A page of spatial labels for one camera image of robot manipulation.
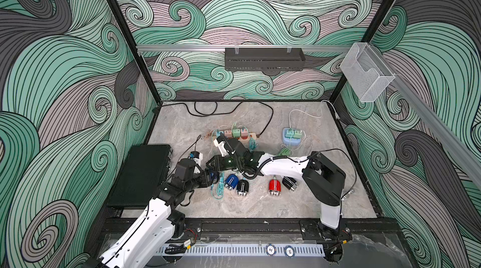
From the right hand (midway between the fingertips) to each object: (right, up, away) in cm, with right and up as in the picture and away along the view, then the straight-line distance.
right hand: (205, 167), depth 79 cm
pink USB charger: (+9, +13, +16) cm, 23 cm away
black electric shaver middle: (+17, -9, +2) cm, 19 cm away
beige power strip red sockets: (+21, +12, +21) cm, 32 cm away
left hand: (+3, -2, +1) cm, 4 cm away
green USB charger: (+14, +14, +16) cm, 25 cm away
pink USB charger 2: (+18, +13, +18) cm, 29 cm away
